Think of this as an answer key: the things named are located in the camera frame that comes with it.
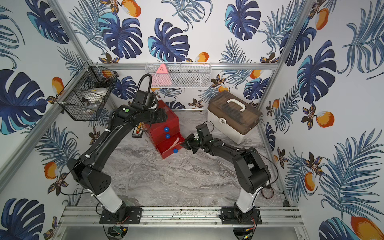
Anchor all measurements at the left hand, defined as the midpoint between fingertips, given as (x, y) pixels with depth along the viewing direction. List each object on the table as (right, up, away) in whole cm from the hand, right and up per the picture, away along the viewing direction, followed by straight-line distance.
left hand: (163, 113), depth 77 cm
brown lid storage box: (+39, -1, +15) cm, 42 cm away
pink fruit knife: (+3, -18, +23) cm, 30 cm away
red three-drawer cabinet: (-1, -12, +13) cm, 18 cm away
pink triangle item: (-3, +22, +11) cm, 25 cm away
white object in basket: (-37, +10, +3) cm, 39 cm away
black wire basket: (-47, +7, -1) cm, 47 cm away
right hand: (+7, -16, +10) cm, 20 cm away
